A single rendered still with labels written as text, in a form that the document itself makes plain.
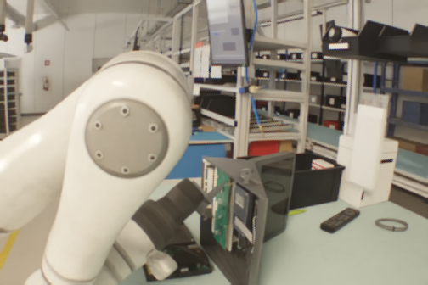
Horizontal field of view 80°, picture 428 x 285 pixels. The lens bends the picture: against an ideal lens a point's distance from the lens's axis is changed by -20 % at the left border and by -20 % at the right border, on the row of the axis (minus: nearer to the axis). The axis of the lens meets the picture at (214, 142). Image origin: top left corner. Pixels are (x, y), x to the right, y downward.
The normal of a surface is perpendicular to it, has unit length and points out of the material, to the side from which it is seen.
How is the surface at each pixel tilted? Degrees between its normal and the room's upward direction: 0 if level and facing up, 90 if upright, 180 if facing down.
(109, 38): 90
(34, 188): 97
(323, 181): 90
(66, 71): 90
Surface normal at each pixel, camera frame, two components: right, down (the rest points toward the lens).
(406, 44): -0.94, 0.08
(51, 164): 0.53, 0.26
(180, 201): 0.07, -0.35
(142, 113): 0.18, 0.34
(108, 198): 0.11, 0.55
